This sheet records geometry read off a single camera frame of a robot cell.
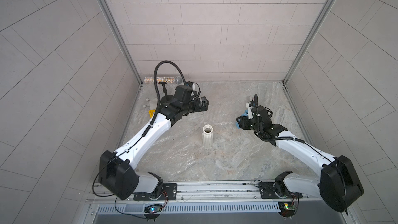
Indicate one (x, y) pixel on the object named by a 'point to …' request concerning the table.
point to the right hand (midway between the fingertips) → (239, 118)
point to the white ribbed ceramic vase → (207, 136)
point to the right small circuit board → (287, 208)
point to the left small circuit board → (153, 208)
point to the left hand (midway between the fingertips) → (204, 101)
